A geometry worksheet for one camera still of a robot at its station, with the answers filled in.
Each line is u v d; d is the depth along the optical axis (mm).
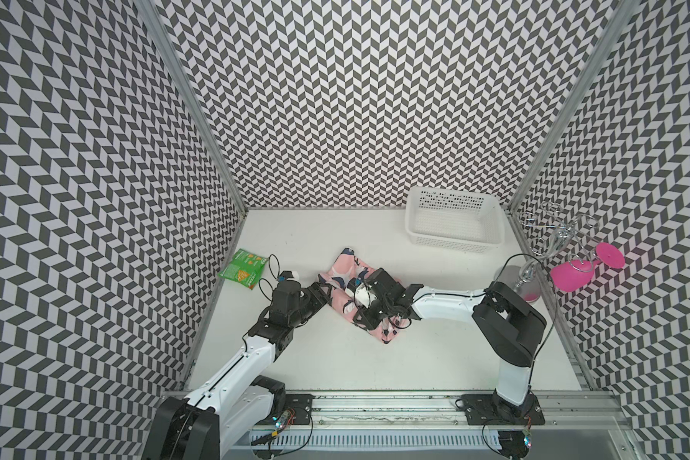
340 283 966
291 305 643
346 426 714
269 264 966
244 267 978
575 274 790
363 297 801
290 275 786
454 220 1150
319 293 752
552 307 959
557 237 748
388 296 708
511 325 489
